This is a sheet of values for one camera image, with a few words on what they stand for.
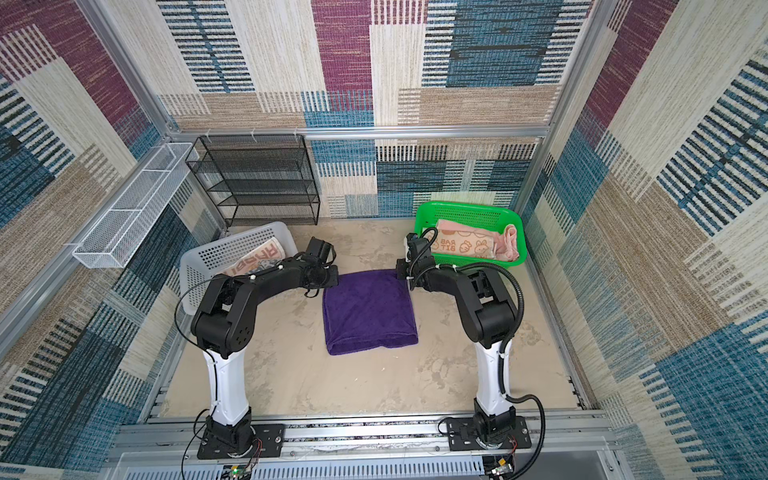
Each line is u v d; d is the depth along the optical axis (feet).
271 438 2.40
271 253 3.55
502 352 1.85
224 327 1.77
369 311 3.15
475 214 4.00
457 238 3.57
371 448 2.39
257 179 3.63
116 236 2.35
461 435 2.40
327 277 2.96
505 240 3.35
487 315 1.80
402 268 3.08
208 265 3.40
